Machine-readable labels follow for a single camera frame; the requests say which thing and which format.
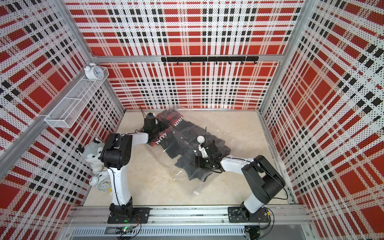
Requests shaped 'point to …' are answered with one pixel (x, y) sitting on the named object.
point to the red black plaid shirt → (172, 117)
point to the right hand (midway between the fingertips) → (196, 164)
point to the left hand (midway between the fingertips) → (167, 122)
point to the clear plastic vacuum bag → (196, 186)
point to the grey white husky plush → (91, 152)
